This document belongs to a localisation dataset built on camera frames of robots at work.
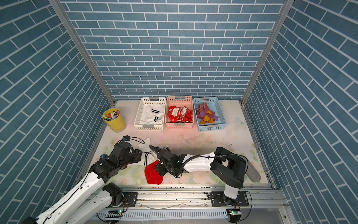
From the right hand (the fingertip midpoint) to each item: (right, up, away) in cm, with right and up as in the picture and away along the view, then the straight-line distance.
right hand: (158, 167), depth 82 cm
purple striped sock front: (+31, +31, +23) cm, 50 cm away
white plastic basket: (-19, +42, +33) cm, 57 cm away
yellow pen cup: (-34, +30, +13) cm, 47 cm away
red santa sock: (+11, +31, +23) cm, 40 cm away
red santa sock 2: (-3, -4, -1) cm, 6 cm away
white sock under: (-8, +4, +6) cm, 11 cm away
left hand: (-9, +10, -2) cm, 13 cm away
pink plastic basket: (+11, +43, +37) cm, 58 cm away
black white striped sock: (-10, +31, +29) cm, 44 cm away
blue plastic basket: (+39, +42, +36) cm, 68 cm away
